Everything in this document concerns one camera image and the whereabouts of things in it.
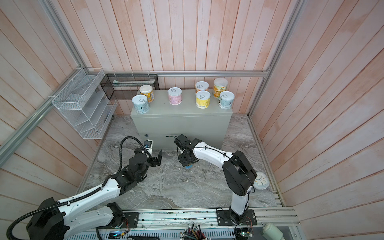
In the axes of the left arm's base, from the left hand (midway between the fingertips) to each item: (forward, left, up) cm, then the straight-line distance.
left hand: (153, 151), depth 81 cm
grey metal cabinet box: (+12, -6, +12) cm, 18 cm away
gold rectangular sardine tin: (-4, -20, -12) cm, 23 cm away
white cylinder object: (-36, -57, -9) cm, 68 cm away
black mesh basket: (+47, +26, +9) cm, 55 cm away
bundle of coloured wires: (-37, -21, -4) cm, 43 cm away
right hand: (+1, -18, -11) cm, 21 cm away
